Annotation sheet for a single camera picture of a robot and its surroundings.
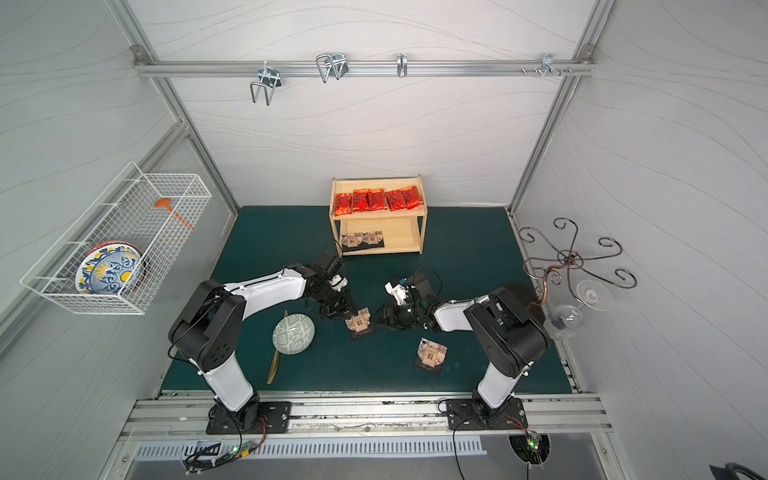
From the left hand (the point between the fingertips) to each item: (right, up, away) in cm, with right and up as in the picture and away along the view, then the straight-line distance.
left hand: (357, 315), depth 87 cm
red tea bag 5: (+16, +36, +5) cm, 40 cm away
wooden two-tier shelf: (+6, +30, +3) cm, 31 cm away
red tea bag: (-5, +33, +3) cm, 34 cm away
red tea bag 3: (+5, +35, +5) cm, 36 cm away
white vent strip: (-41, -27, -17) cm, 52 cm away
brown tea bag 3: (+3, +23, +21) cm, 31 cm away
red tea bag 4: (+12, +35, +5) cm, 37 cm away
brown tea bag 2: (-5, +22, +20) cm, 30 cm away
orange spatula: (-51, +33, -8) cm, 61 cm away
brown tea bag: (0, -3, +3) cm, 4 cm away
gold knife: (-23, -12, -4) cm, 26 cm away
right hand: (+5, -1, 0) cm, 5 cm away
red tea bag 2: (0, +35, +6) cm, 35 cm away
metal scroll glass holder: (+53, +25, -15) cm, 61 cm away
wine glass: (+50, +4, -20) cm, 54 cm away
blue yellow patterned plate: (-49, +17, -25) cm, 58 cm away
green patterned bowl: (-19, -5, -1) cm, 19 cm away
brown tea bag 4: (+21, -10, -3) cm, 24 cm away
